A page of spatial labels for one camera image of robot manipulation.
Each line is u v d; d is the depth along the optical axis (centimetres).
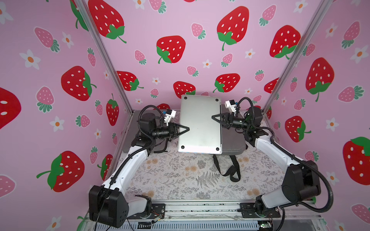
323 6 69
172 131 62
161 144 66
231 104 71
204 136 67
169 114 67
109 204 39
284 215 67
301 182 43
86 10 69
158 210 75
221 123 70
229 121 66
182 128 67
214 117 70
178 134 65
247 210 73
